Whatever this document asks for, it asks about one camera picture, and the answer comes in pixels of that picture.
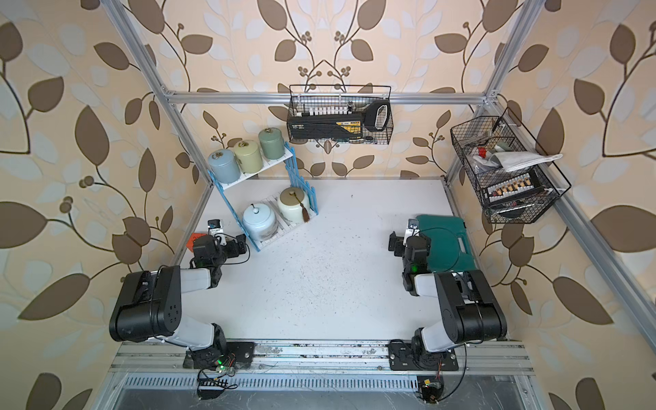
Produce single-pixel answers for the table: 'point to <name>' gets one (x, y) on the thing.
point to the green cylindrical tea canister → (272, 143)
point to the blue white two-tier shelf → (301, 182)
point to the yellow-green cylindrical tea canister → (248, 155)
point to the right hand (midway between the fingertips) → (409, 233)
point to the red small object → (190, 244)
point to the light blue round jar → (260, 221)
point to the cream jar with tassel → (294, 206)
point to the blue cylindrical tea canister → (224, 165)
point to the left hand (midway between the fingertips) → (232, 234)
